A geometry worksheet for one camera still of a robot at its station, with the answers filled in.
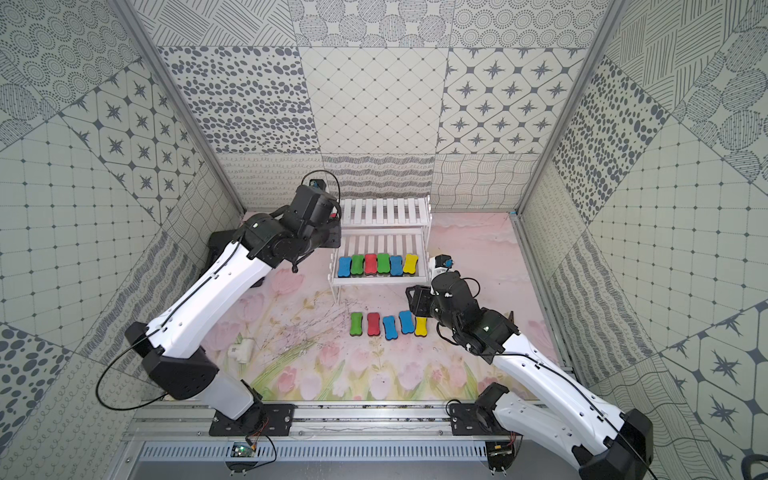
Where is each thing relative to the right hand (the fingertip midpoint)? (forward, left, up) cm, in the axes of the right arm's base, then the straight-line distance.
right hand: (415, 294), depth 75 cm
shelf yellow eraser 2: (+13, +1, -6) cm, 14 cm away
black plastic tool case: (+26, +69, -12) cm, 75 cm away
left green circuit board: (-32, +42, -21) cm, 57 cm away
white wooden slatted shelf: (+17, +7, +7) cm, 20 cm away
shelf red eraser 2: (+13, +13, -5) cm, 19 cm away
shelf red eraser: (+2, +12, -20) cm, 23 cm away
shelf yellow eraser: (-1, -3, -18) cm, 18 cm away
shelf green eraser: (0, +17, -19) cm, 26 cm away
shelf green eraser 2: (+12, +17, -5) cm, 21 cm away
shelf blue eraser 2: (+12, +21, -6) cm, 25 cm away
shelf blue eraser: (-1, +7, -20) cm, 21 cm away
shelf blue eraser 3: (+12, +5, -5) cm, 14 cm away
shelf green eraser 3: (+13, +9, -5) cm, 17 cm away
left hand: (+10, +20, +15) cm, 28 cm away
